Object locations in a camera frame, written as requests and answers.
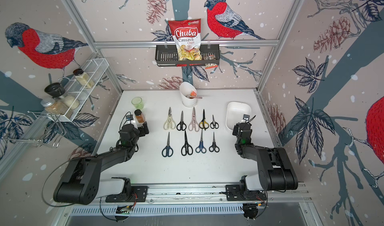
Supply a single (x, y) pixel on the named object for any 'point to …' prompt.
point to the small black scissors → (181, 125)
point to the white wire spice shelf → (95, 68)
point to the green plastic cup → (138, 103)
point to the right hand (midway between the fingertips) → (241, 122)
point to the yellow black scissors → (204, 124)
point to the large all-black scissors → (186, 149)
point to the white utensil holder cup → (189, 94)
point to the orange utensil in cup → (193, 94)
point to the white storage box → (235, 113)
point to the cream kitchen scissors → (170, 123)
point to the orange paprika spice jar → (139, 116)
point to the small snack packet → (208, 66)
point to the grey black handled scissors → (214, 147)
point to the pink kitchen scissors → (193, 124)
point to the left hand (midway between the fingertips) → (141, 120)
